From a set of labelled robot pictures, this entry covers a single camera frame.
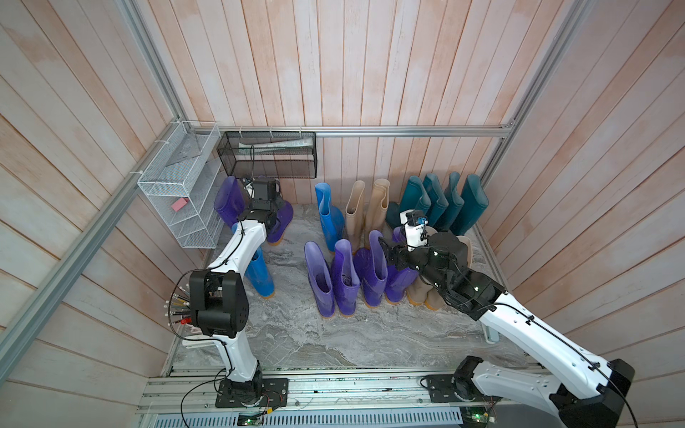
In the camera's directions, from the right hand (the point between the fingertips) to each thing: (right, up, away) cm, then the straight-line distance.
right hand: (389, 233), depth 70 cm
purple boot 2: (-36, +7, +42) cm, 56 cm away
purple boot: (-50, +11, +19) cm, 55 cm away
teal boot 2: (+32, +10, +16) cm, 37 cm away
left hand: (-36, +12, +21) cm, 44 cm away
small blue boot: (-37, -12, +7) cm, 39 cm away
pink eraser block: (-64, +9, +13) cm, 66 cm away
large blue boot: (-16, +5, +13) cm, 21 cm away
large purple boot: (+4, -15, +9) cm, 18 cm away
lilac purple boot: (-4, -12, -1) cm, 13 cm away
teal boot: (+24, +10, +15) cm, 30 cm away
